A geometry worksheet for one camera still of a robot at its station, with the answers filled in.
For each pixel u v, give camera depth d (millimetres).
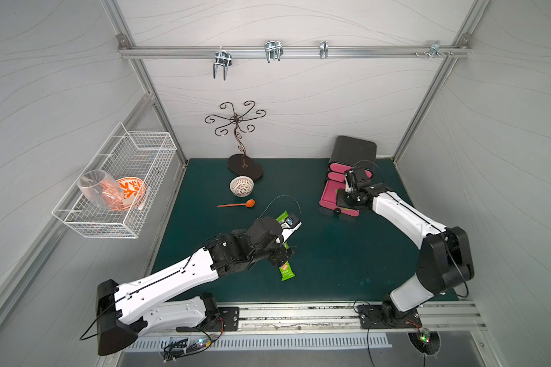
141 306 402
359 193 659
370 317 733
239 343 702
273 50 753
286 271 826
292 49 790
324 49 783
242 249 509
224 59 783
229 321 730
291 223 594
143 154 800
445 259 449
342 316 751
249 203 1017
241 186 1076
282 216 987
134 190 665
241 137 1000
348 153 1040
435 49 764
